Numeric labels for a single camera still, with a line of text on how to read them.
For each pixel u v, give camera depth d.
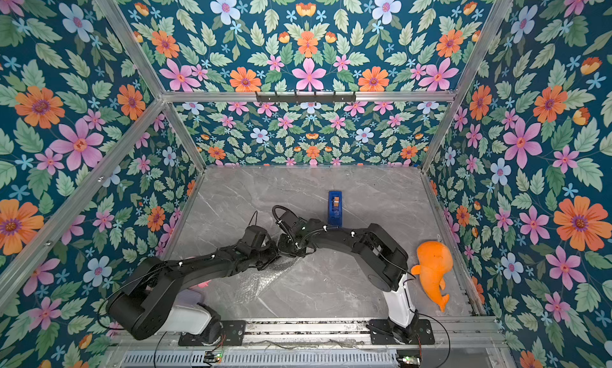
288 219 0.71
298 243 0.65
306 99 0.93
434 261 0.80
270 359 0.77
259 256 0.76
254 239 0.71
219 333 0.72
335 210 0.98
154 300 0.44
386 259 0.50
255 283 0.84
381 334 0.72
